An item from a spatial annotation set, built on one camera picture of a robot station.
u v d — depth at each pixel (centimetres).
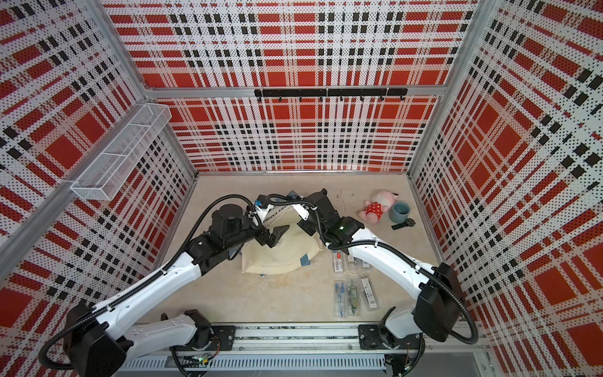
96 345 37
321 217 57
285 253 88
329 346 73
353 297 81
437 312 40
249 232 64
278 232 66
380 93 89
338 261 89
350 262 89
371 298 80
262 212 63
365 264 88
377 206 101
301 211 67
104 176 70
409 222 101
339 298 82
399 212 99
